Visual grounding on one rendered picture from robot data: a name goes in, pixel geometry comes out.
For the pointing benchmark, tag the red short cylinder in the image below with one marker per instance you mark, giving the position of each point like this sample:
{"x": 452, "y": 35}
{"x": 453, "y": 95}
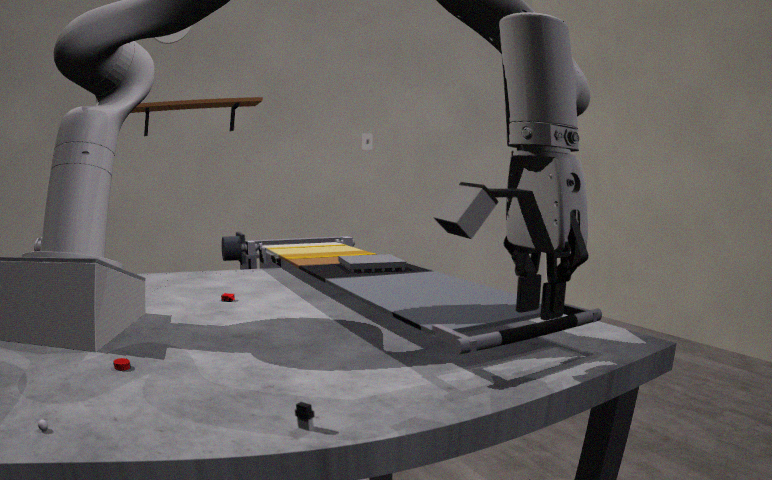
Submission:
{"x": 121, "y": 364}

